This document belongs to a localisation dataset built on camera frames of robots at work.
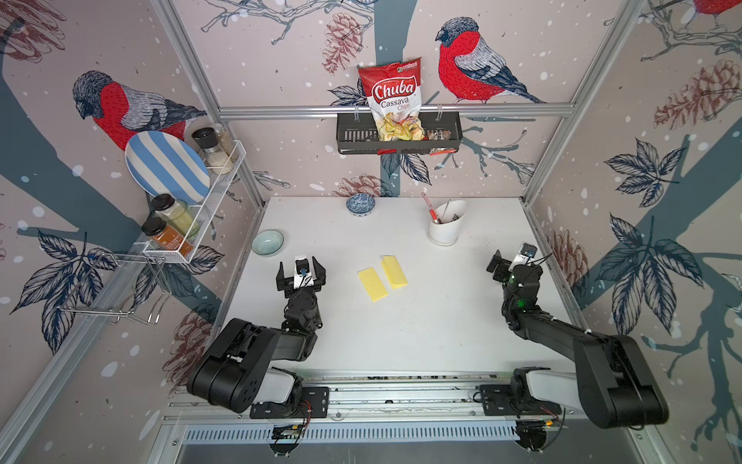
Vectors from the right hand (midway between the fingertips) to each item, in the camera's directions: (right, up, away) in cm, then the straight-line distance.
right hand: (511, 252), depth 88 cm
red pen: (-22, +14, +15) cm, 30 cm away
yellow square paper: (-44, -12, +10) cm, 46 cm away
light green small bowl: (-83, +2, +16) cm, 84 cm away
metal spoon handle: (-17, +15, +15) cm, 27 cm away
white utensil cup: (-15, +12, +15) cm, 25 cm away
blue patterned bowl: (-49, +17, +30) cm, 60 cm away
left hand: (-65, 0, -5) cm, 65 cm away
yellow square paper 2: (-36, -8, +12) cm, 39 cm away
